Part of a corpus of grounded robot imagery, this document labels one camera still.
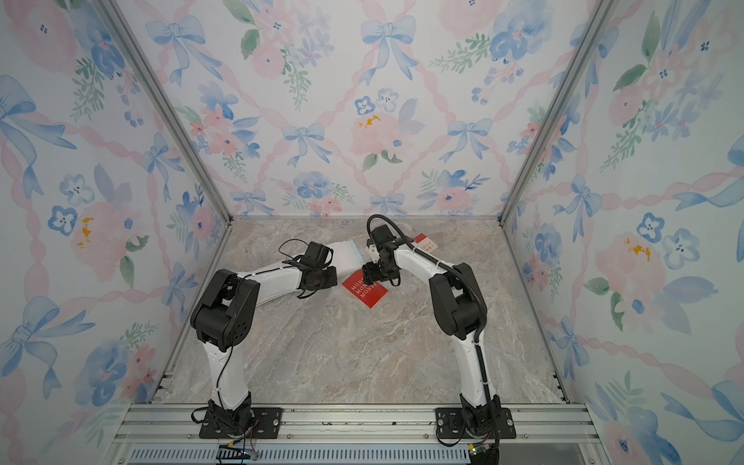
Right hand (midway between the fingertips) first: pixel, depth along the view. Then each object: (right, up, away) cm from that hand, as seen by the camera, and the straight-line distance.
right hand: (376, 275), depth 100 cm
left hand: (-14, -1, +2) cm, 14 cm away
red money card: (-2, -6, -1) cm, 7 cm away
